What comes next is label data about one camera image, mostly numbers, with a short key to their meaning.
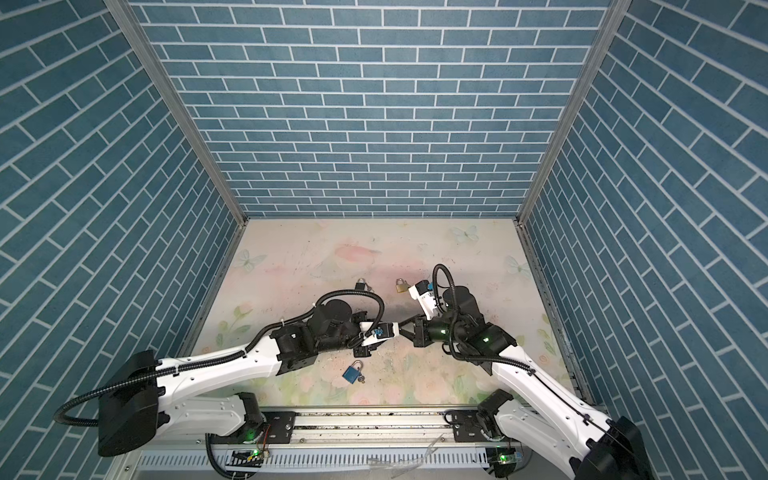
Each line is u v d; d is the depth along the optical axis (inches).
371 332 23.2
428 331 25.7
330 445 28.5
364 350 25.5
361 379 31.9
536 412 19.1
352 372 32.4
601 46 30.3
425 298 27.2
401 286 40.1
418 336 25.5
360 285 40.0
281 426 29.4
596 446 15.9
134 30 28.6
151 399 15.9
